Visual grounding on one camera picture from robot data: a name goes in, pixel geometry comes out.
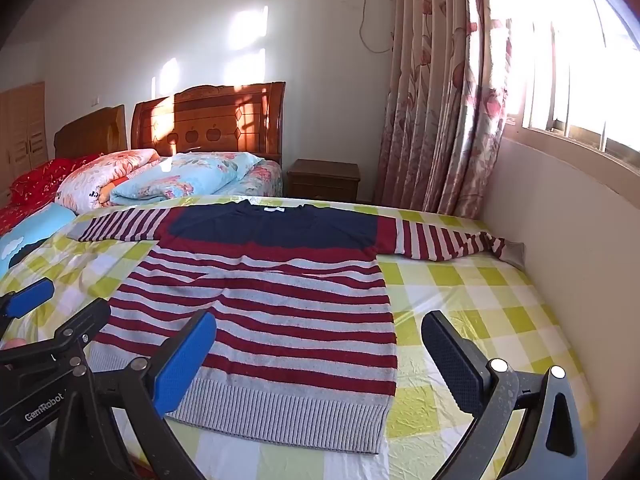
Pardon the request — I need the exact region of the pink floral curtain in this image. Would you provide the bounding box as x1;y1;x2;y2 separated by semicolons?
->
372;0;513;219

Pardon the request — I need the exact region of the small wooden headboard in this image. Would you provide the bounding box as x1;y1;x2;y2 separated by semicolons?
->
54;105;127;160

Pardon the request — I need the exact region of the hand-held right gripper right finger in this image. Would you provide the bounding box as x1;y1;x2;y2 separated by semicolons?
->
421;310;587;480

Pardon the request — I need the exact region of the blue cartoon cloth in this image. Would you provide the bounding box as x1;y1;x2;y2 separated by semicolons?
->
0;203;78;277

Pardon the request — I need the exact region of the light blue floral quilt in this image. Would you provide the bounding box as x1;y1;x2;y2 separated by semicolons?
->
110;152;265;206

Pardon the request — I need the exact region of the red grey striped sweater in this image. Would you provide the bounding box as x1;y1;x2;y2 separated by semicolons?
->
67;200;523;456

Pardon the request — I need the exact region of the wooden nightstand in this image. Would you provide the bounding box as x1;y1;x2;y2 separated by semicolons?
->
286;158;362;205

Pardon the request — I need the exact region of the pink floral quilt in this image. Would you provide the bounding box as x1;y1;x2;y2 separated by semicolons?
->
55;149;162;213

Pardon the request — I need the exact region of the yellow checked bed cover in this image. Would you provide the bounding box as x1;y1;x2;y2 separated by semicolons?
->
0;195;598;480

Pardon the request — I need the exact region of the window with metal bars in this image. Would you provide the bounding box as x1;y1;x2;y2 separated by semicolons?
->
465;0;640;173

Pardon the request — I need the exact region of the large carved wooden headboard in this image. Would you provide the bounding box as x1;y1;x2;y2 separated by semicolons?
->
131;81;287;168

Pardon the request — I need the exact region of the white hanging cable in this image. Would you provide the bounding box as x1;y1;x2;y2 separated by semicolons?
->
359;0;393;54

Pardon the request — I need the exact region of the wooden wardrobe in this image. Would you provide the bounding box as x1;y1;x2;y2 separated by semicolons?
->
0;81;49;196

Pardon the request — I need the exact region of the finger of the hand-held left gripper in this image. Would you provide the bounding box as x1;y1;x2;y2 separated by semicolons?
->
0;299;112;368
0;277;56;336

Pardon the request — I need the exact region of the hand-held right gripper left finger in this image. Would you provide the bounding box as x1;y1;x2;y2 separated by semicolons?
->
50;309;218;480

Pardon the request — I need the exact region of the red blanket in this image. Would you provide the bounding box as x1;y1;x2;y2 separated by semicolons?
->
0;155;101;236

